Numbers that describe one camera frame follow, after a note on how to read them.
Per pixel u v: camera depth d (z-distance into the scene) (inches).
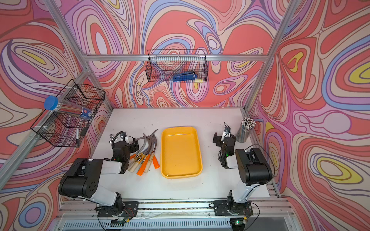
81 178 18.0
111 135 40.0
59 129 27.7
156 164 34.8
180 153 35.8
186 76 35.5
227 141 31.4
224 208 28.6
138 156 35.8
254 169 18.6
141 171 33.1
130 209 28.5
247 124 34.0
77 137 28.3
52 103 24.2
